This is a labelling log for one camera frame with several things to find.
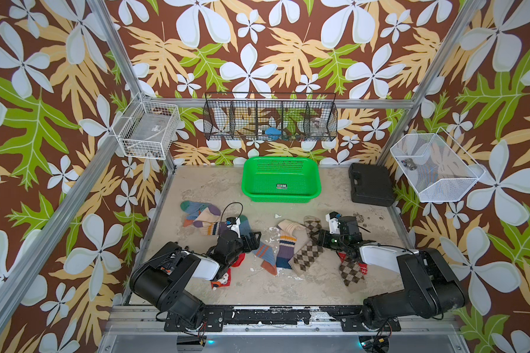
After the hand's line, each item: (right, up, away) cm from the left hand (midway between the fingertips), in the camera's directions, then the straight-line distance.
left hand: (254, 232), depth 91 cm
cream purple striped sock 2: (-20, +1, +4) cm, 20 cm away
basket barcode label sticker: (+13, +20, +20) cm, 31 cm away
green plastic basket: (+13, +23, +24) cm, 36 cm away
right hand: (+25, -2, +1) cm, 25 cm away
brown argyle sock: (+24, -7, -3) cm, 25 cm away
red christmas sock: (-11, -16, -9) cm, 22 cm away
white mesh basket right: (+70, +26, -10) cm, 75 cm away
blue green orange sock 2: (+5, -8, -3) cm, 9 cm away
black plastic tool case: (+59, +21, +19) cm, 65 cm away
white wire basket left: (-43, +42, -6) cm, 60 cm away
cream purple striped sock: (-21, +7, +9) cm, 24 cm away
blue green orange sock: (-30, +9, +10) cm, 32 cm away
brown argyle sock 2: (+37, -13, -9) cm, 40 cm away
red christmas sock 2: (+43, -12, -7) cm, 45 cm away
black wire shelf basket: (+7, +51, +5) cm, 52 cm away
